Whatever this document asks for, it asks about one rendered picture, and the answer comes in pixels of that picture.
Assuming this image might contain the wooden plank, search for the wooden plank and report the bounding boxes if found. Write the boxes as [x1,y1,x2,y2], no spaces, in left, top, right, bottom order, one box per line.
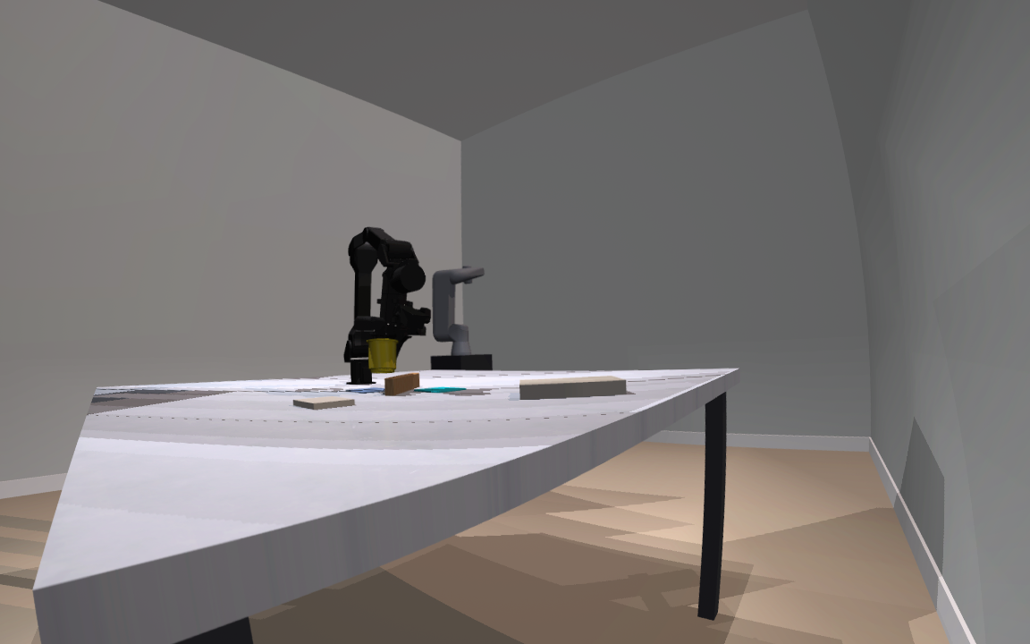
[384,373,420,396]

